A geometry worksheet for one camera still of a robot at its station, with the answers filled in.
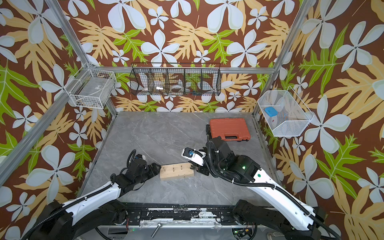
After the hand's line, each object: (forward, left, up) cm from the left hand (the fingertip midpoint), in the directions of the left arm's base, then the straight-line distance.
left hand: (158, 167), depth 87 cm
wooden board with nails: (-2, -10, -1) cm, 11 cm away
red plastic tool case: (+30, -47, -1) cm, 55 cm away
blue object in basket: (+26, -66, +21) cm, 74 cm away
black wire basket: (+50, -7, +26) cm, 57 cm away
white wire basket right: (+23, -73, +23) cm, 80 cm away
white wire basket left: (+36, +40, +29) cm, 61 cm away
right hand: (-5, -19, +23) cm, 30 cm away
